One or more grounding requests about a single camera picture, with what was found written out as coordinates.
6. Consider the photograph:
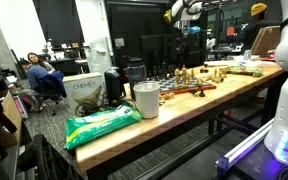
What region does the tall light wooden chess piece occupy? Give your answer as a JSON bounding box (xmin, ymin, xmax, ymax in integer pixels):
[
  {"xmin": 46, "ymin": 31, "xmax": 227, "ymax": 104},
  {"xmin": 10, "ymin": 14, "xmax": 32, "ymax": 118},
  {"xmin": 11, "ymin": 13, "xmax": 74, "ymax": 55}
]
[
  {"xmin": 173, "ymin": 68, "xmax": 182, "ymax": 89},
  {"xmin": 180, "ymin": 65, "xmax": 189, "ymax": 88}
]

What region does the brown cardboard board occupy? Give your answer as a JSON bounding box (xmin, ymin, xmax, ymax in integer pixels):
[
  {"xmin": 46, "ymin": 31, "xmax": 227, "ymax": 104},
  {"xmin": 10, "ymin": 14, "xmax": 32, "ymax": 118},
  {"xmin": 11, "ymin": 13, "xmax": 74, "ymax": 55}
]
[{"xmin": 250, "ymin": 25, "xmax": 282, "ymax": 56}]

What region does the dark translucent jar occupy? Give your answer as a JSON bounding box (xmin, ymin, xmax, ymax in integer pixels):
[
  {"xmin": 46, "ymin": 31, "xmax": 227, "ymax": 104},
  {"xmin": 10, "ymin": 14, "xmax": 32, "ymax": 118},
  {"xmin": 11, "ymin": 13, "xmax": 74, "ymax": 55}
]
[{"xmin": 126, "ymin": 56, "xmax": 148, "ymax": 101}]

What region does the green wipes packet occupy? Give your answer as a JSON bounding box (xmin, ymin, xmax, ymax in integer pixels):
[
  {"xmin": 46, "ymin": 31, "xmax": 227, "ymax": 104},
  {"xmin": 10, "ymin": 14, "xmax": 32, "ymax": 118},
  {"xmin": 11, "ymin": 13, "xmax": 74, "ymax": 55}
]
[{"xmin": 64, "ymin": 103, "xmax": 143, "ymax": 150}]

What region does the white Chemex box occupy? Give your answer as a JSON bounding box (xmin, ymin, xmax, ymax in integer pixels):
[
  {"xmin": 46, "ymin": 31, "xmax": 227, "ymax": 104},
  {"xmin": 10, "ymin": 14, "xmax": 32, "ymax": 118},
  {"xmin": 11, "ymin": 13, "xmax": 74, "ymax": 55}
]
[{"xmin": 62, "ymin": 72, "xmax": 107, "ymax": 116}]

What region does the yellow triangular sign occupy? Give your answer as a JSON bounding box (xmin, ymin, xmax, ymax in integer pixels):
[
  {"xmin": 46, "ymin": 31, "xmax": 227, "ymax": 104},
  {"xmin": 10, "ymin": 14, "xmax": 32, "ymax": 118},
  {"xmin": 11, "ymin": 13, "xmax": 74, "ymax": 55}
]
[{"xmin": 163, "ymin": 9, "xmax": 173, "ymax": 24}]

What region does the white flat tray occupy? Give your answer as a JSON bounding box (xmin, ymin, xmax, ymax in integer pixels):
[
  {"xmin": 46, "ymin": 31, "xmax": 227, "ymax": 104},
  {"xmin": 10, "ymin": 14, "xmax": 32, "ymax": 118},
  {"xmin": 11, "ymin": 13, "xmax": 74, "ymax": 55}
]
[{"xmin": 203, "ymin": 59, "xmax": 248, "ymax": 68}]

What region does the blue jacket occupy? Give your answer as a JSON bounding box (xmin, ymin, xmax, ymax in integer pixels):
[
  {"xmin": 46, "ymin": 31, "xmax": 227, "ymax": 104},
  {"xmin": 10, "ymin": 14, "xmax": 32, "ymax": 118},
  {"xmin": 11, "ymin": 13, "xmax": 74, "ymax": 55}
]
[{"xmin": 40, "ymin": 70, "xmax": 68, "ymax": 98}]

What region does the brown green oven mitt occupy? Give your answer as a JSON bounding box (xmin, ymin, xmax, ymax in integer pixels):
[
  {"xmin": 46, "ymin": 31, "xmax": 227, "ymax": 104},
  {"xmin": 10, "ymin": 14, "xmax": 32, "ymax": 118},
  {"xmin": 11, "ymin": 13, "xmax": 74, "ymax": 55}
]
[
  {"xmin": 240, "ymin": 68, "xmax": 264, "ymax": 78},
  {"xmin": 228, "ymin": 65, "xmax": 252, "ymax": 75}
]

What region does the black office chair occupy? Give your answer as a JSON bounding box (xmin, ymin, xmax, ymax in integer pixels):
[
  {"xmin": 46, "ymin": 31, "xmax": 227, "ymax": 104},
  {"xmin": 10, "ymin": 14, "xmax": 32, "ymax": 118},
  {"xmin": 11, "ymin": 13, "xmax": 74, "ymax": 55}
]
[{"xmin": 35, "ymin": 78, "xmax": 65, "ymax": 117}]

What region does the small clear jar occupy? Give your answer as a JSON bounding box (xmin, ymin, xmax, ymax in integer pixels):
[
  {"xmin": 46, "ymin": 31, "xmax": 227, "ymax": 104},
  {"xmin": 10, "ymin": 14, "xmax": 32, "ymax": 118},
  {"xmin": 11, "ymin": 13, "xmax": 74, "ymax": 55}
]
[{"xmin": 243, "ymin": 49, "xmax": 253, "ymax": 62}]

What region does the seated person in blue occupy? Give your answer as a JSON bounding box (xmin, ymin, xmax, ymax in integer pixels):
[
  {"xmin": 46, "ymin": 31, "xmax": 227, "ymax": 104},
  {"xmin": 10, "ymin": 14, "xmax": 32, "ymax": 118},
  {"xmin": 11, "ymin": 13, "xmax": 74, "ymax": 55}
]
[{"xmin": 18, "ymin": 59, "xmax": 50, "ymax": 94}]

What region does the long haired seated woman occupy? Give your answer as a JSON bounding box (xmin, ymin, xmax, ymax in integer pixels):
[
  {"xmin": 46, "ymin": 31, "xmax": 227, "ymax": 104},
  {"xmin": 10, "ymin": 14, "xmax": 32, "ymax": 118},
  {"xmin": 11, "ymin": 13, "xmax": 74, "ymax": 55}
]
[{"xmin": 27, "ymin": 52, "xmax": 56, "ymax": 74}]

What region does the black plastic crate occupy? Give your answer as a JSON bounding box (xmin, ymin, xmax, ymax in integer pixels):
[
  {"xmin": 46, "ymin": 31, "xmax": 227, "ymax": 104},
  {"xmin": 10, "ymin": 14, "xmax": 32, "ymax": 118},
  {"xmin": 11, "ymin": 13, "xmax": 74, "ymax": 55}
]
[{"xmin": 17, "ymin": 133, "xmax": 85, "ymax": 180}]

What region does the person in yellow beanie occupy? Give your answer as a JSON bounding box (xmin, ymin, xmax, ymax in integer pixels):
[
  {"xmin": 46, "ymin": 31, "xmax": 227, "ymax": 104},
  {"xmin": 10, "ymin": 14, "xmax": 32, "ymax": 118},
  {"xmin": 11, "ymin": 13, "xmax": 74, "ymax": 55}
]
[{"xmin": 242, "ymin": 2, "xmax": 282, "ymax": 51}]

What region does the brown cardboard box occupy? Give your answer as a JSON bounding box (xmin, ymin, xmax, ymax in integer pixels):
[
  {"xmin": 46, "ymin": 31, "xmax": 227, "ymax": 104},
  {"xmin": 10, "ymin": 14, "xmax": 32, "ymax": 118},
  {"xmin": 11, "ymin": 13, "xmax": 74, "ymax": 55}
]
[{"xmin": 0, "ymin": 89, "xmax": 23, "ymax": 158}]

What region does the chessboard with orange wooden frame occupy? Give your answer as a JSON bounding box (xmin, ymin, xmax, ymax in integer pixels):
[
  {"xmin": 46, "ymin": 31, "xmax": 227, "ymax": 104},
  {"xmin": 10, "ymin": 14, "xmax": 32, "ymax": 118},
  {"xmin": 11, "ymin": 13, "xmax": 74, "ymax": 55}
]
[{"xmin": 140, "ymin": 77, "xmax": 218, "ymax": 96}]

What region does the black cable bundle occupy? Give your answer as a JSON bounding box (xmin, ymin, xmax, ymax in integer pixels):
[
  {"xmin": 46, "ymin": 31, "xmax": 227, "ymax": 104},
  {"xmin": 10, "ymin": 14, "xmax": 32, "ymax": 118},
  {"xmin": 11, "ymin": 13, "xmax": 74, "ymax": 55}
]
[{"xmin": 74, "ymin": 93, "xmax": 118, "ymax": 117}]

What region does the aluminium rail with blue bracket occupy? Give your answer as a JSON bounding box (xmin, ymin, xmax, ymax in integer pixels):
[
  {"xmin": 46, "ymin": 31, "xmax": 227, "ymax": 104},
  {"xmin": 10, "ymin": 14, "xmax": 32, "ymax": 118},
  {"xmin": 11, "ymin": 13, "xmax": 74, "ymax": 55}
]
[{"xmin": 216, "ymin": 118, "xmax": 275, "ymax": 176}]

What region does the black table frame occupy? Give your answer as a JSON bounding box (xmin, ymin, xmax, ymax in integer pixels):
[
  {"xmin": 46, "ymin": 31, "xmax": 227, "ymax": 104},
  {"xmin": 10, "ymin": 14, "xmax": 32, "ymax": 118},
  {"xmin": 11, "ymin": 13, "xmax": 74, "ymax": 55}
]
[{"xmin": 83, "ymin": 71, "xmax": 285, "ymax": 180}]

